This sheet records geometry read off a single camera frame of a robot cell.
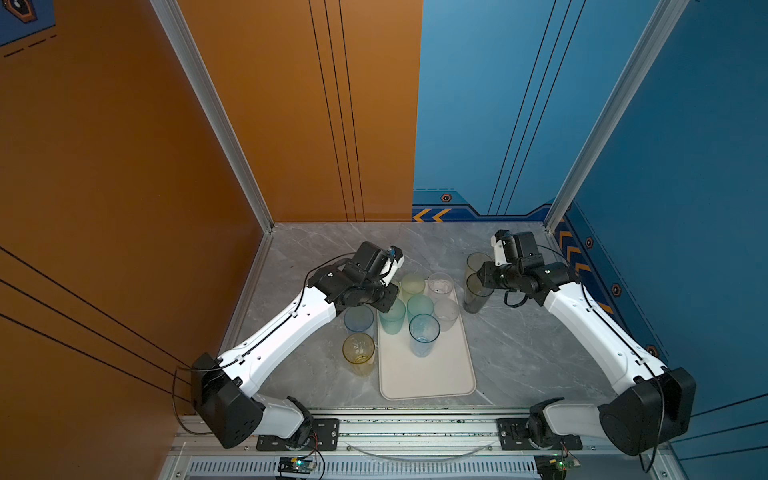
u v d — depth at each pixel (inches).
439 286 38.7
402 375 32.9
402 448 28.5
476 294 33.4
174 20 27.6
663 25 28.0
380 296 25.7
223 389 15.4
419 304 34.7
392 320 34.7
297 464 27.9
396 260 26.3
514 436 28.6
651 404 15.1
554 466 27.8
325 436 29.1
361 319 31.5
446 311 35.4
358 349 30.3
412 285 37.5
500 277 26.8
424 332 33.7
